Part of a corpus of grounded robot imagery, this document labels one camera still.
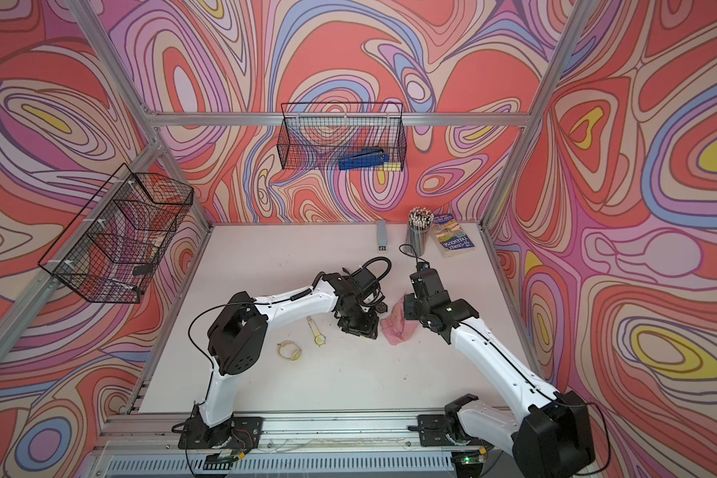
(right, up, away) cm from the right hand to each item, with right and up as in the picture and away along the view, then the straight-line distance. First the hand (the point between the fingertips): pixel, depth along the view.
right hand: (417, 309), depth 83 cm
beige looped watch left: (-35, -14, +1) cm, 37 cm away
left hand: (-12, -9, +2) cm, 15 cm away
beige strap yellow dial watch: (-28, -11, +6) cm, 31 cm away
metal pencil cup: (+4, +26, +13) cm, 29 cm away
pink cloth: (-5, -7, +6) cm, 10 cm away
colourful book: (+18, +22, +30) cm, 41 cm away
